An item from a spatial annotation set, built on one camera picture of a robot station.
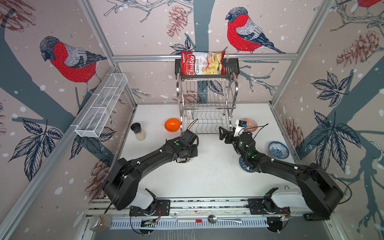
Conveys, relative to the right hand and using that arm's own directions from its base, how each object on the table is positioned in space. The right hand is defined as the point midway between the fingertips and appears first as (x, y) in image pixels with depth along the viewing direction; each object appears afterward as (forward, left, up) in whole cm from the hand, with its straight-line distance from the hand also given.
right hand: (224, 130), depth 84 cm
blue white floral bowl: (-3, -36, -17) cm, 40 cm away
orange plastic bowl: (+11, +34, -11) cm, 38 cm away
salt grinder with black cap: (+3, +54, -4) cm, 55 cm away
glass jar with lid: (-46, +55, -6) cm, 72 cm away
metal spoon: (-41, +7, -15) cm, 44 cm away
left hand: (-11, +16, -8) cm, 20 cm away
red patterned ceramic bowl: (-4, -13, +10) cm, 17 cm away
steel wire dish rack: (+23, +10, -3) cm, 26 cm away
